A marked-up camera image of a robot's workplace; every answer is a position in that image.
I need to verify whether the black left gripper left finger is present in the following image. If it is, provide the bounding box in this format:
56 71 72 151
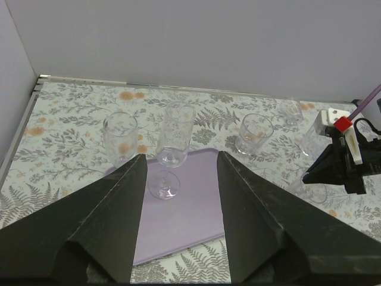
1 154 148 283

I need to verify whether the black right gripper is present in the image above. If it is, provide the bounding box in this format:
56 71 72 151
302 117 380 195

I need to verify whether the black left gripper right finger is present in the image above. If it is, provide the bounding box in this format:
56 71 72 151
217 151 380 283

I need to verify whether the clear faceted tumbler glass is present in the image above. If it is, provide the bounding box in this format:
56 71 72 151
235 113 274 156

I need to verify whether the clear stemmed wine glass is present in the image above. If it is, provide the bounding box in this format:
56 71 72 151
102 112 138 168

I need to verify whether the tall clear flute glass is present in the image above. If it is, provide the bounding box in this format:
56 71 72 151
148 101 196 200

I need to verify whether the purple rectangular tray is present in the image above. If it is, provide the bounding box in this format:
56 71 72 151
107 148 224 265

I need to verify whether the tall clear drinking glass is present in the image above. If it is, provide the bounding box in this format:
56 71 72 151
286 125 329 204

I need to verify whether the clear back tumbler glass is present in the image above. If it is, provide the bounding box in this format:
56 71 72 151
280 98 304 125

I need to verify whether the floral patterned table mat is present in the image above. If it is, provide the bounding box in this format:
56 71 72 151
1 83 380 285

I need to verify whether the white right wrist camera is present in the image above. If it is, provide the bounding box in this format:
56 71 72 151
314 108 363 165

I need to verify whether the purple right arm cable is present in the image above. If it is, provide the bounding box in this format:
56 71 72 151
349 83 381 122

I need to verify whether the aluminium table frame rail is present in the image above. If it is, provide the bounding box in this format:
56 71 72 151
0 74 129 185

